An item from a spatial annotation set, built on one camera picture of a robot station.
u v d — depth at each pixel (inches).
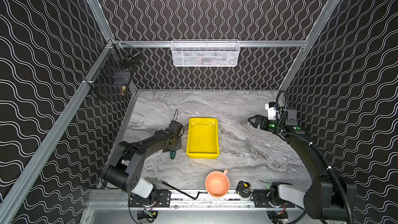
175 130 29.4
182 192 30.4
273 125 27.6
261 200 28.9
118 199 29.7
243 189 29.5
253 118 30.2
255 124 29.4
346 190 15.5
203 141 37.3
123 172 17.4
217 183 31.3
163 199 29.4
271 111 29.4
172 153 33.9
